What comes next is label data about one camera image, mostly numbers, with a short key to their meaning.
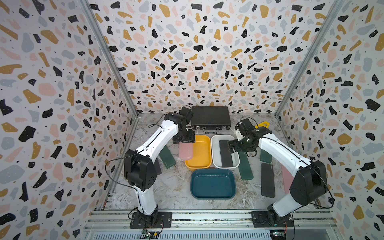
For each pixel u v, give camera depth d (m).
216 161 0.95
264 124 1.16
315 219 0.76
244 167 0.92
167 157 0.95
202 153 0.97
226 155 0.98
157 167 0.93
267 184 0.84
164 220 0.73
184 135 0.72
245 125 0.68
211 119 1.20
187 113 0.69
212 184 0.84
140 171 0.46
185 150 0.81
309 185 0.43
